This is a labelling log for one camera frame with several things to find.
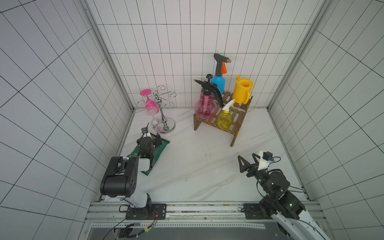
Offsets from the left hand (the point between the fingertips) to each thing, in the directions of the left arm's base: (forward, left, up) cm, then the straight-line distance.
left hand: (150, 136), depth 95 cm
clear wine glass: (+4, -5, +7) cm, 10 cm away
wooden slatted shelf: (+13, -58, +8) cm, 60 cm away
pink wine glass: (+15, -1, +13) cm, 20 cm away
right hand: (-19, -52, +12) cm, 57 cm away
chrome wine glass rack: (+14, -10, -4) cm, 18 cm away
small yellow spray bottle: (+9, -48, +8) cm, 49 cm away
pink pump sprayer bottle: (+13, -36, +16) cm, 41 cm away
